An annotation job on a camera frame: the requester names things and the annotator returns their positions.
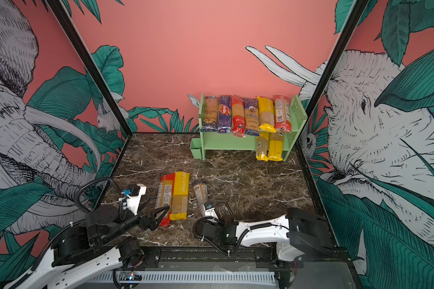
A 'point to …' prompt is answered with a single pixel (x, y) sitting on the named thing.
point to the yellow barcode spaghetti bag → (276, 146)
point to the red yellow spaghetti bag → (165, 196)
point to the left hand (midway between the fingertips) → (161, 202)
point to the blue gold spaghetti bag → (211, 114)
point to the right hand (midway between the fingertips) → (201, 224)
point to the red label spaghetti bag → (282, 113)
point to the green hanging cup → (196, 149)
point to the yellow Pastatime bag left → (179, 202)
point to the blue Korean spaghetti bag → (251, 117)
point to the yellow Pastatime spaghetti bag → (266, 114)
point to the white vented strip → (184, 277)
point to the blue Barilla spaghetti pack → (225, 115)
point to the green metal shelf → (214, 141)
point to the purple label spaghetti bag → (201, 193)
